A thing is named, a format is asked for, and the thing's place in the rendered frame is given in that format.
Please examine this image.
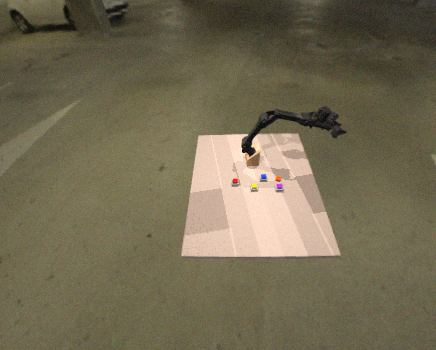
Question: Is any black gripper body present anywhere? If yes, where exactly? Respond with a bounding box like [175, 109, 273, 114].
[320, 120, 342, 138]

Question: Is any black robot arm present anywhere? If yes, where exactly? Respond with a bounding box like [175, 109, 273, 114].
[241, 106, 339, 157]

